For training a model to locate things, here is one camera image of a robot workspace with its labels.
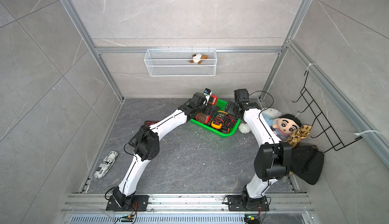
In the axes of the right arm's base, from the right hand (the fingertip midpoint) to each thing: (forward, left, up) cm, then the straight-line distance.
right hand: (234, 110), depth 89 cm
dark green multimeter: (+3, +56, -16) cm, 58 cm away
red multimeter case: (-1, +17, -6) cm, 18 cm away
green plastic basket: (+15, +4, -12) cm, 19 cm away
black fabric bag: (-33, -27, +2) cm, 43 cm away
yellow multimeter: (-1, +9, -9) cm, 13 cm away
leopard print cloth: (-19, -29, +6) cm, 35 cm away
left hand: (+8, +13, 0) cm, 15 cm away
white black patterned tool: (-26, +74, -15) cm, 80 cm away
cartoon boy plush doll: (-11, -27, 0) cm, 29 cm away
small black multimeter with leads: (-1, +2, -9) cm, 10 cm away
